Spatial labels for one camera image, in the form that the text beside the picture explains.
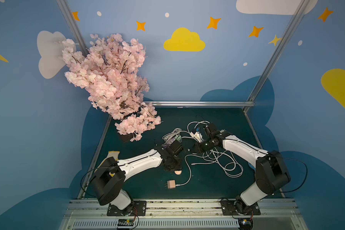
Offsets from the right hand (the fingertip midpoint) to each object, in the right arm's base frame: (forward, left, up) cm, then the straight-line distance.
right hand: (192, 150), depth 86 cm
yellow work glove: (-2, +50, -8) cm, 51 cm away
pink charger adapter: (-19, +12, -7) cm, 24 cm away
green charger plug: (+11, +9, -5) cm, 15 cm away
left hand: (-10, +6, -3) cm, 12 cm away
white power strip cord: (+18, +12, -11) cm, 24 cm away
